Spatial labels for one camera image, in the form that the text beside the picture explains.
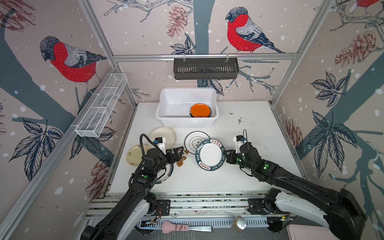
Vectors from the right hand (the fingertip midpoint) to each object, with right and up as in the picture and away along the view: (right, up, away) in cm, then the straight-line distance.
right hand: (221, 153), depth 80 cm
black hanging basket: (-7, +54, +24) cm, 60 cm away
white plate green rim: (-29, -7, -11) cm, 32 cm away
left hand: (-24, +2, -1) cm, 24 cm away
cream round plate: (-37, +9, +23) cm, 45 cm away
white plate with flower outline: (-15, +4, +19) cm, 25 cm away
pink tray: (+32, -31, -16) cm, 47 cm away
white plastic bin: (-32, +26, +39) cm, 57 cm away
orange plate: (-11, +25, +31) cm, 41 cm away
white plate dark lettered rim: (-6, -2, +6) cm, 9 cm away
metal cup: (+4, -24, -19) cm, 31 cm away
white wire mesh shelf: (-65, +27, 0) cm, 71 cm away
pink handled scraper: (-27, -31, -12) cm, 43 cm away
